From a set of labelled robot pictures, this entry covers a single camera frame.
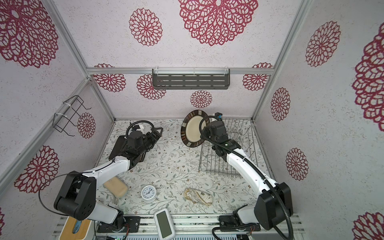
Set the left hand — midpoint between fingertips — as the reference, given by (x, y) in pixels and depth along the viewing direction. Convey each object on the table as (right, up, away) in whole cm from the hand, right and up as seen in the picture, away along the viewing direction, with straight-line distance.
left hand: (161, 134), depth 87 cm
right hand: (+25, +5, -7) cm, 26 cm away
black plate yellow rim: (-31, -9, +10) cm, 34 cm away
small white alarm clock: (-5, -32, -7) cm, 33 cm away
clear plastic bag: (+22, -33, -8) cm, 40 cm away
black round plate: (+19, +5, +2) cm, 19 cm away
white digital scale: (+5, -43, -17) cm, 46 cm away
